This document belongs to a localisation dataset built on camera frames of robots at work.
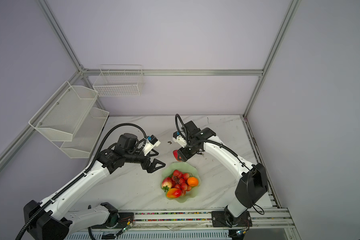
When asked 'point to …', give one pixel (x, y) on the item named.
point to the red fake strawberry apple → (176, 154)
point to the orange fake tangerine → (192, 181)
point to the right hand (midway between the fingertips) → (181, 154)
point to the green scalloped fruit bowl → (168, 171)
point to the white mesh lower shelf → (85, 137)
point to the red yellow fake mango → (173, 192)
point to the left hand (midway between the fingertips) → (159, 159)
